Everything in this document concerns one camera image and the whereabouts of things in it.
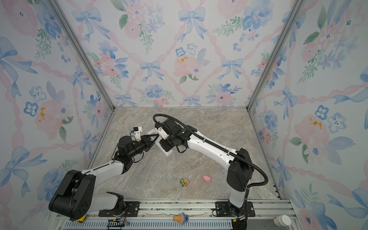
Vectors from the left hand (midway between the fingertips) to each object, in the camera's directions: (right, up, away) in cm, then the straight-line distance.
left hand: (159, 135), depth 81 cm
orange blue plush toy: (+13, -39, -12) cm, 43 cm away
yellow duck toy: (-35, -40, -12) cm, 54 cm away
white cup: (+59, -38, -16) cm, 71 cm away
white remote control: (-1, -4, -1) cm, 4 cm away
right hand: (+2, -4, -2) cm, 5 cm away
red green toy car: (+14, -26, -1) cm, 30 cm away
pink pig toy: (+27, -25, +3) cm, 37 cm away
